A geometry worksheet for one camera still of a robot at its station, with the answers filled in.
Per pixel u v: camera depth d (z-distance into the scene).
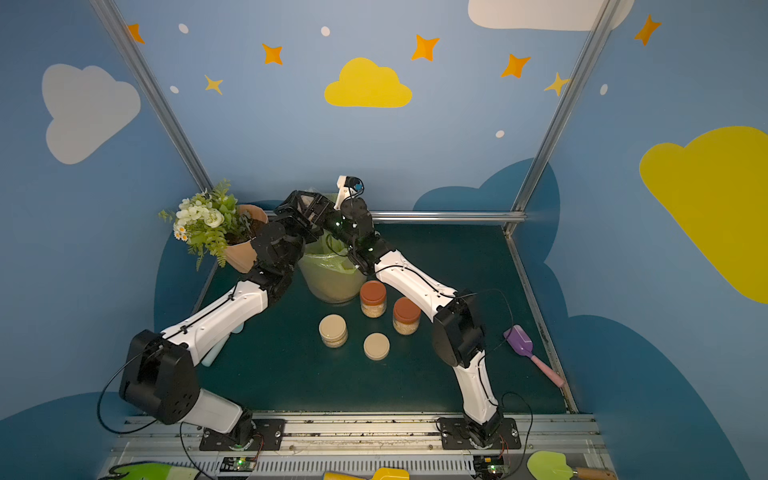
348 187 0.70
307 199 0.72
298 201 0.70
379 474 0.69
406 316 0.86
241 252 0.94
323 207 0.67
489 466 0.71
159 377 0.43
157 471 0.69
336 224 0.69
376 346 0.88
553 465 0.70
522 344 0.91
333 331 0.85
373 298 0.89
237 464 0.70
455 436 0.75
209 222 0.82
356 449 0.74
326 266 0.80
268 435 0.75
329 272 0.80
